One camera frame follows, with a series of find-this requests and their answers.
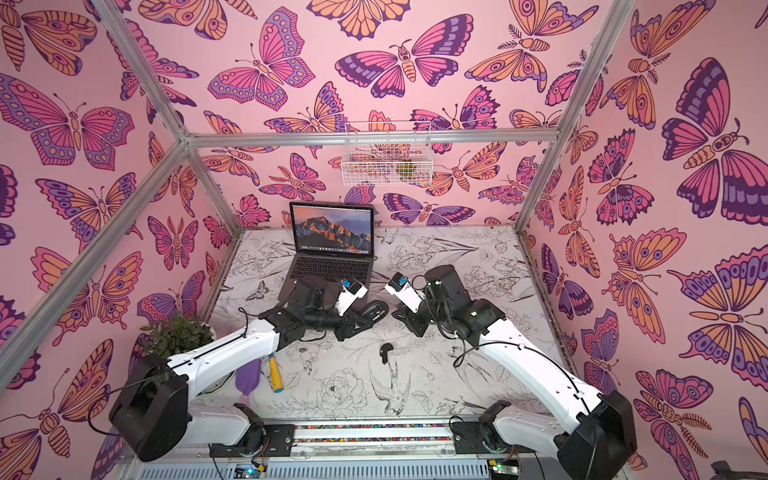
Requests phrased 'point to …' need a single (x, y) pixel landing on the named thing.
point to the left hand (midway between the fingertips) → (372, 320)
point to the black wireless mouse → (375, 311)
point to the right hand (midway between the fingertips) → (400, 306)
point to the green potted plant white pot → (178, 334)
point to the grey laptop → (330, 242)
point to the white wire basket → (388, 154)
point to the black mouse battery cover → (384, 351)
